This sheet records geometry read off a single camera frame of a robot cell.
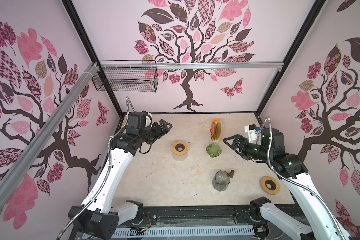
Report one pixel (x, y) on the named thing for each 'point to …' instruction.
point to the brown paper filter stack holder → (215, 130)
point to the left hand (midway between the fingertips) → (167, 132)
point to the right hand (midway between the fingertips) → (228, 142)
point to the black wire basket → (127, 76)
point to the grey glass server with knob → (221, 180)
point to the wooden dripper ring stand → (178, 152)
